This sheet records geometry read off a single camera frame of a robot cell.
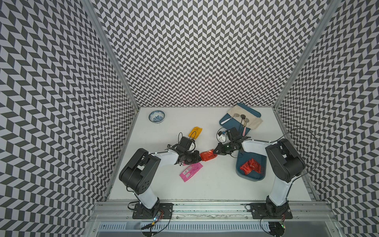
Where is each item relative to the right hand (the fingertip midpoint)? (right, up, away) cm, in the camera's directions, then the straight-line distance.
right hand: (214, 153), depth 92 cm
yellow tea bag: (-12, +13, +9) cm, 19 cm away
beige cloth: (+31, +21, +16) cm, 41 cm away
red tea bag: (+23, -5, -8) cm, 25 cm away
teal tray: (+13, +20, +15) cm, 28 cm away
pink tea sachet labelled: (-15, -8, -8) cm, 19 cm away
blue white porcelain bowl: (-42, +24, +19) cm, 52 cm away
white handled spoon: (+19, +25, +20) cm, 37 cm away
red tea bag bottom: (-4, -1, -1) cm, 4 cm away
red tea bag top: (+19, -6, -8) cm, 21 cm away
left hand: (-8, -4, -2) cm, 9 cm away
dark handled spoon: (+25, +24, +20) cm, 40 cm away
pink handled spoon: (+26, +21, +16) cm, 37 cm away
